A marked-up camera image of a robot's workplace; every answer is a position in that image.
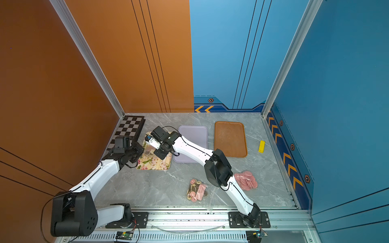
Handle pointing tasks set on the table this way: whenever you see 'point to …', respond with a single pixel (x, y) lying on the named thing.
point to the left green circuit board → (125, 235)
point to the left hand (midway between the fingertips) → (145, 145)
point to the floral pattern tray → (149, 160)
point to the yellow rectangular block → (261, 146)
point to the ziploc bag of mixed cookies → (200, 192)
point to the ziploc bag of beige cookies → (148, 150)
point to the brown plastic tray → (229, 137)
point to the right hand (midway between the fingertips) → (160, 151)
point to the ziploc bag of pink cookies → (245, 180)
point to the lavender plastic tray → (196, 134)
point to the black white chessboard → (130, 126)
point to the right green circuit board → (254, 236)
